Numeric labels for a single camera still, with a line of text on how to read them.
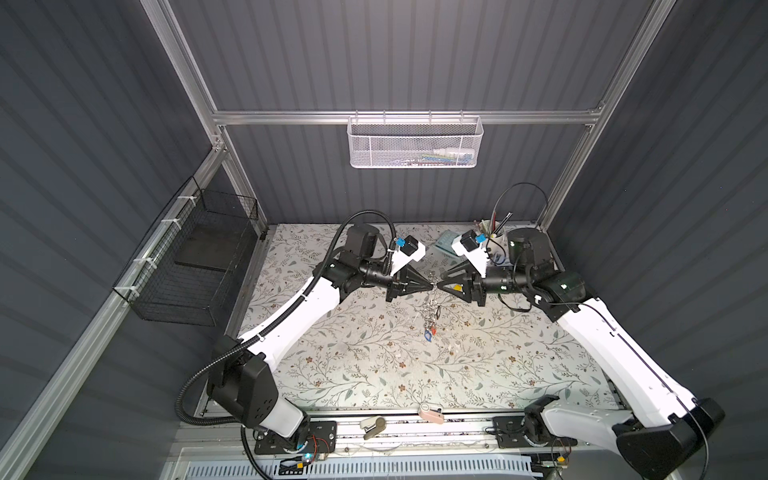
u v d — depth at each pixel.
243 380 0.41
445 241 0.60
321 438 0.72
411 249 0.59
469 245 0.56
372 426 0.74
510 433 0.73
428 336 0.75
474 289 0.57
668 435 0.37
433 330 0.72
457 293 0.62
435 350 0.89
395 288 0.61
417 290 0.67
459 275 0.61
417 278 0.65
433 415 0.75
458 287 0.62
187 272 0.74
